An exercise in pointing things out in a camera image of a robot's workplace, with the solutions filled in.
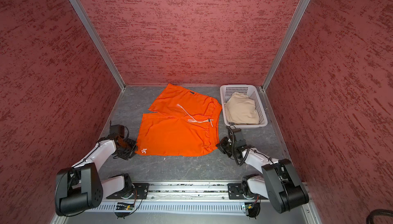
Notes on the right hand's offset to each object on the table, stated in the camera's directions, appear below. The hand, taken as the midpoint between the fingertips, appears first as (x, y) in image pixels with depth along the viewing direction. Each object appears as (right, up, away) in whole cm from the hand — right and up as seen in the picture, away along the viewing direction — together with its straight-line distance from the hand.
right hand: (214, 147), depth 88 cm
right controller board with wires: (+17, -24, -18) cm, 34 cm away
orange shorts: (-19, +12, +11) cm, 25 cm away
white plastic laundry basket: (+30, +34, +21) cm, 50 cm away
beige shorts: (+19, +22, +12) cm, 31 cm away
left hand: (-44, -2, -1) cm, 44 cm away
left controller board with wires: (-46, -26, -16) cm, 55 cm away
